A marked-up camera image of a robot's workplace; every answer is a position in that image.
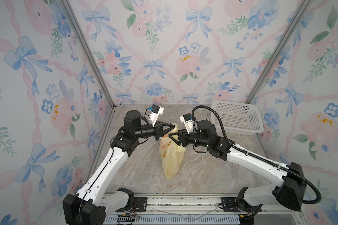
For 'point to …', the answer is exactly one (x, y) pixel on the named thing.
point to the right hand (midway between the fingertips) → (172, 134)
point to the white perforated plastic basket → (239, 118)
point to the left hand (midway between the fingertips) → (174, 127)
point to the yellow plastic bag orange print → (172, 155)
